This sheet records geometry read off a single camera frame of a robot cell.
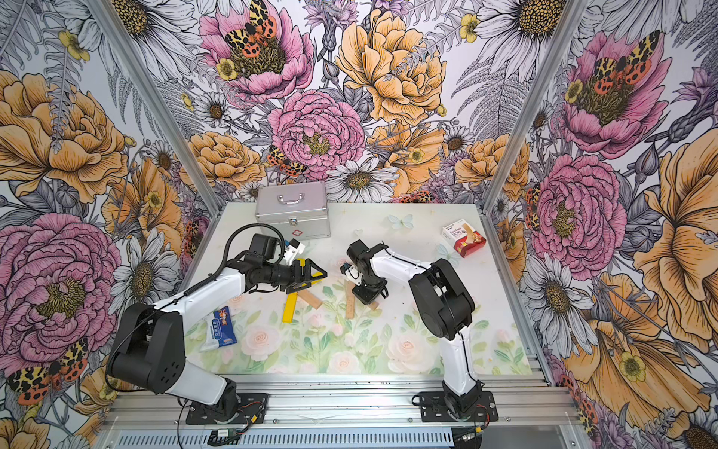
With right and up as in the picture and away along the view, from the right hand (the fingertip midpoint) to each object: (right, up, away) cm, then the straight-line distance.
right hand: (370, 302), depth 93 cm
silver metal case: (-27, +31, +8) cm, 42 cm away
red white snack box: (+36, +21, +15) cm, 44 cm away
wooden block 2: (-7, +1, +1) cm, 7 cm away
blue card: (-44, -6, -8) cm, 45 cm away
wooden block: (-20, +1, +1) cm, 20 cm away
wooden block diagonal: (-7, -3, -2) cm, 7 cm away
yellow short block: (-26, -1, -1) cm, 26 cm away
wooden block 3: (+1, -1, -1) cm, 2 cm away
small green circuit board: (-38, -30, -20) cm, 52 cm away
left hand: (-16, +7, -9) cm, 20 cm away
